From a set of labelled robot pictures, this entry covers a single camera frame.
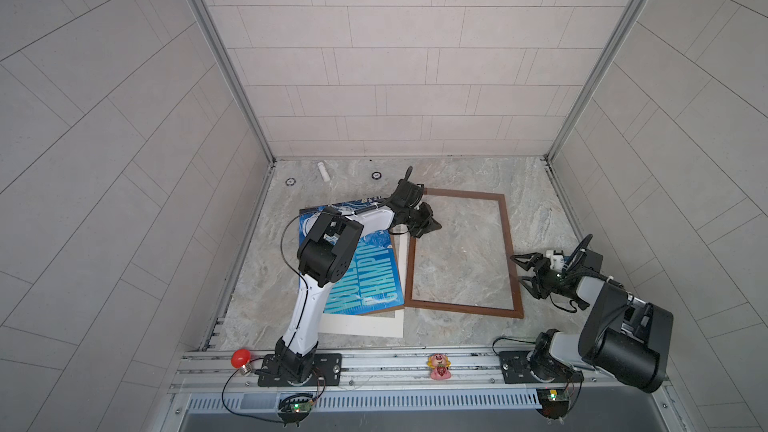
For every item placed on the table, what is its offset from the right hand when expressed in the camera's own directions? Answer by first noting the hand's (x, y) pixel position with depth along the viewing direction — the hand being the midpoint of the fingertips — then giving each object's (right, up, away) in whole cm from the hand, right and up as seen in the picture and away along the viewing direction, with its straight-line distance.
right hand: (516, 263), depth 87 cm
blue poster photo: (-41, -5, -2) cm, 42 cm away
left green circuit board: (-57, -25, -22) cm, 66 cm away
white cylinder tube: (-63, +27, +25) cm, 73 cm away
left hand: (-18, +12, +6) cm, 23 cm away
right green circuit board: (+1, -27, -19) cm, 33 cm away
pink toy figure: (-25, -20, -16) cm, 36 cm away
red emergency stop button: (-73, -18, -16) cm, 77 cm away
